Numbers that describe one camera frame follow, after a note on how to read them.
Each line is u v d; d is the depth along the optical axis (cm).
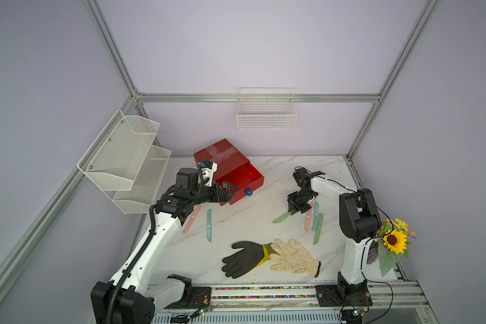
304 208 86
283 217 96
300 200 83
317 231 91
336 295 73
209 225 93
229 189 66
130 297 37
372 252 62
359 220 54
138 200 76
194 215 96
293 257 82
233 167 88
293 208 90
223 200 66
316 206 100
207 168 66
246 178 93
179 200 54
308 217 96
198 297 73
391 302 72
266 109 97
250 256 82
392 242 62
